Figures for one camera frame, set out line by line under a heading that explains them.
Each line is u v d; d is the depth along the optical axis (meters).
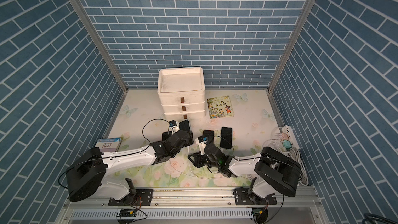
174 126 0.75
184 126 0.80
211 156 0.65
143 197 0.74
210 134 0.99
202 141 0.76
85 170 0.45
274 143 0.93
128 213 0.72
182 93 0.85
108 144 0.91
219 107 1.11
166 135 0.95
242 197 0.74
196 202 0.73
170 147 0.63
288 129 0.96
